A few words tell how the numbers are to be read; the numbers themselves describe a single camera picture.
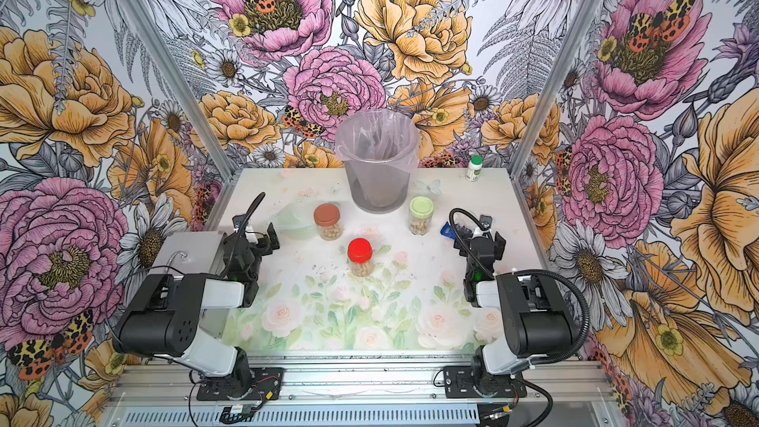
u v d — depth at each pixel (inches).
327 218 37.1
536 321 17.9
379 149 41.7
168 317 18.1
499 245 34.2
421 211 37.1
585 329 16.2
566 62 35.1
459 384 28.9
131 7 30.5
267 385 28.8
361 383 30.0
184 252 30.9
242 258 28.1
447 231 40.2
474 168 45.2
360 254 33.8
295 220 41.7
